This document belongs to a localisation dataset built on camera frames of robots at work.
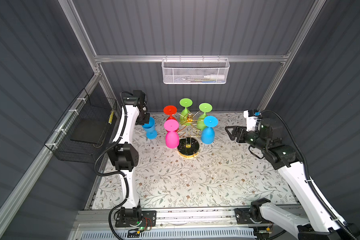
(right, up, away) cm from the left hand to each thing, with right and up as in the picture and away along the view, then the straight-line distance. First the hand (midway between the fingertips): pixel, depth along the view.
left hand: (141, 122), depth 89 cm
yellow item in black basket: (-15, +3, -6) cm, 16 cm away
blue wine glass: (+39, -7, -7) cm, 40 cm away
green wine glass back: (+27, +11, -4) cm, 29 cm away
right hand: (+49, -4, -19) cm, 53 cm away
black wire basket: (-24, -6, -17) cm, 30 cm away
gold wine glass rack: (+29, -15, +10) cm, 34 cm away
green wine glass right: (+37, +8, -7) cm, 38 cm away
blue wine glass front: (+4, -7, +10) cm, 13 cm away
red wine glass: (+19, +7, -7) cm, 21 cm away
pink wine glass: (+19, -9, -10) cm, 24 cm away
